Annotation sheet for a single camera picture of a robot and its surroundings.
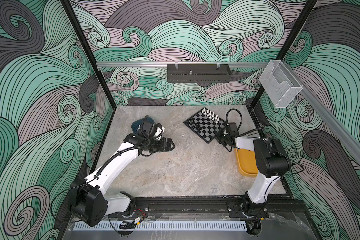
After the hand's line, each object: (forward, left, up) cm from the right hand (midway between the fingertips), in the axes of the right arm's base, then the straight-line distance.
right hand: (214, 135), depth 100 cm
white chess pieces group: (+17, 0, +1) cm, 17 cm away
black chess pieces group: (+5, +11, +2) cm, 12 cm away
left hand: (-17, +29, +16) cm, 37 cm away
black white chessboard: (+10, +5, 0) cm, 11 cm away
